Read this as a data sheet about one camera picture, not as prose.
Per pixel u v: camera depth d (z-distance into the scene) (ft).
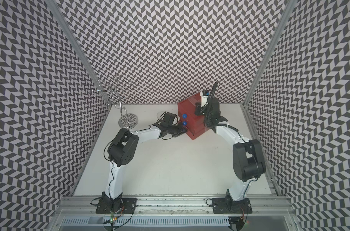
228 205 2.15
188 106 2.96
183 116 2.85
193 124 2.75
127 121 3.52
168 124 2.64
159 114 3.39
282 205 2.49
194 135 3.05
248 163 1.54
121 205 2.30
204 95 2.48
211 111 2.23
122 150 1.81
